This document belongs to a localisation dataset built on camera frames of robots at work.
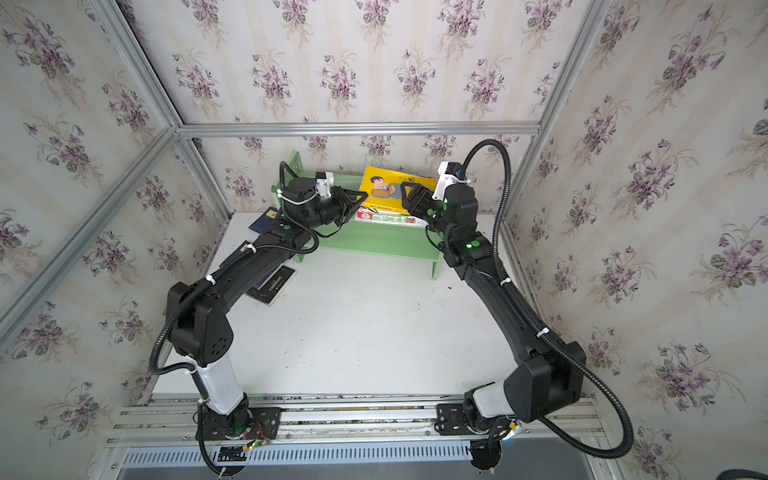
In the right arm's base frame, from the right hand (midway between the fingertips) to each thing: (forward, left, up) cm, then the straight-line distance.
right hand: (421, 185), depth 72 cm
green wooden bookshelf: (+3, -2, -26) cm, 26 cm away
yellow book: (+7, +10, -6) cm, 13 cm away
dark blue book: (+25, +59, -39) cm, 75 cm away
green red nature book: (0, +12, -11) cm, 16 cm away
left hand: (+2, +13, -5) cm, 14 cm away
